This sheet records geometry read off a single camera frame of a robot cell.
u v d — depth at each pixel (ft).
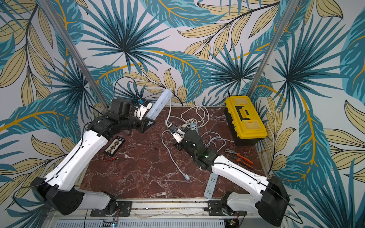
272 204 1.26
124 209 2.41
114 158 2.96
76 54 2.81
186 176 2.69
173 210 2.44
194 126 3.34
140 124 2.02
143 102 1.99
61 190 1.27
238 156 2.94
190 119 3.41
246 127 2.85
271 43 2.69
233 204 2.03
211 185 2.61
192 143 1.72
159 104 2.23
